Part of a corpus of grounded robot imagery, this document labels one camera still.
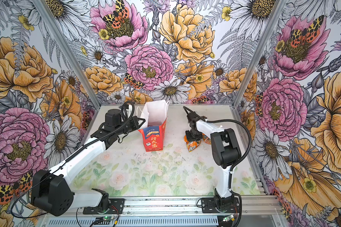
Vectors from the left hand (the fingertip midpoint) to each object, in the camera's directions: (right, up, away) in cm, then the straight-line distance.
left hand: (145, 124), depth 81 cm
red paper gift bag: (+4, +7, +13) cm, 15 cm away
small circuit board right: (+43, -47, -9) cm, 64 cm away
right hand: (+28, -14, +16) cm, 35 cm away
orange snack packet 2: (+37, -11, +16) cm, 42 cm away
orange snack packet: (+27, -14, +11) cm, 33 cm away
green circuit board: (-17, -46, -9) cm, 50 cm away
